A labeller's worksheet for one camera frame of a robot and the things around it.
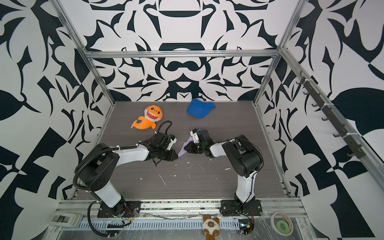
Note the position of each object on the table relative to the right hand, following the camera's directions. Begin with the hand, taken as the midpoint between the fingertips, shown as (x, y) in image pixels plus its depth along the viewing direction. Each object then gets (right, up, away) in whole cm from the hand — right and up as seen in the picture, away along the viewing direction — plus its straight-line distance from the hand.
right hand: (185, 147), depth 94 cm
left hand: (-4, -3, -3) cm, 6 cm away
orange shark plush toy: (-22, +21, +8) cm, 31 cm away
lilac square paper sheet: (-2, -2, -1) cm, 3 cm away
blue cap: (+9, +25, +18) cm, 32 cm away
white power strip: (-54, -28, -24) cm, 66 cm away
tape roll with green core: (+45, -31, -24) cm, 60 cm away
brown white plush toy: (+12, -30, -27) cm, 42 cm away
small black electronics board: (+30, -34, -23) cm, 51 cm away
